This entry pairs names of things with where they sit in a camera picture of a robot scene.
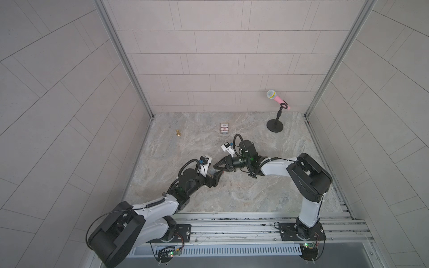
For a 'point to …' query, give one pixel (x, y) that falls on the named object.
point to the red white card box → (224, 128)
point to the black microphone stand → (276, 125)
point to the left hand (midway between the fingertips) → (219, 167)
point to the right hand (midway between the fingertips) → (217, 169)
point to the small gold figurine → (178, 133)
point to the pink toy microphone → (272, 95)
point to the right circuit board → (309, 251)
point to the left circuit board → (166, 254)
